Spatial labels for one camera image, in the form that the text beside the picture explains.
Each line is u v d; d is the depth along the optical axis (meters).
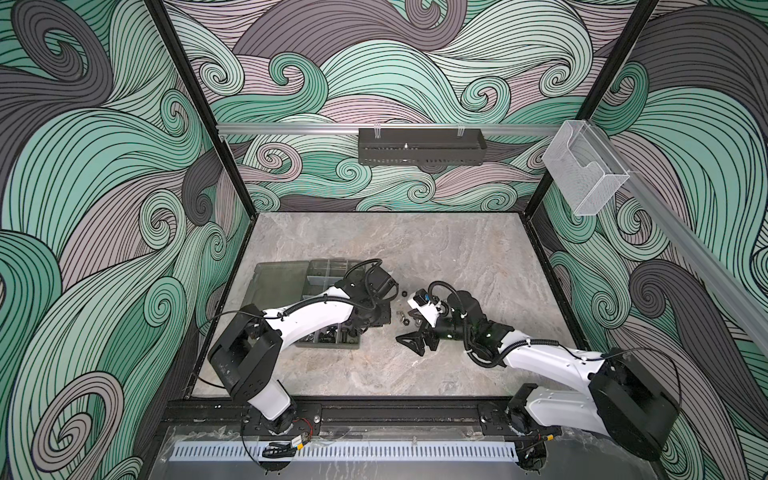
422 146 0.98
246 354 0.43
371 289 0.66
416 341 0.69
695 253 0.58
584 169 0.79
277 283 0.98
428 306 0.70
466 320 0.62
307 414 0.76
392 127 0.96
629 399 0.41
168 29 0.73
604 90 0.84
